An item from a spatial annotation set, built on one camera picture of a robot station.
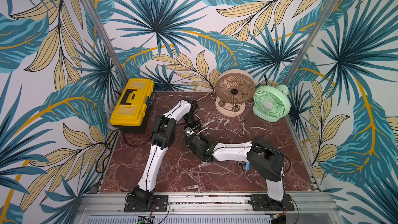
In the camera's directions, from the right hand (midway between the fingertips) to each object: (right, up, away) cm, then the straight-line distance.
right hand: (195, 137), depth 91 cm
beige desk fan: (+22, +29, -2) cm, 36 cm away
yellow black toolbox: (-36, +23, +2) cm, 42 cm away
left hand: (+2, 0, +3) cm, 4 cm away
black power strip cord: (-36, -5, +2) cm, 37 cm away
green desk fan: (+43, +20, -5) cm, 47 cm away
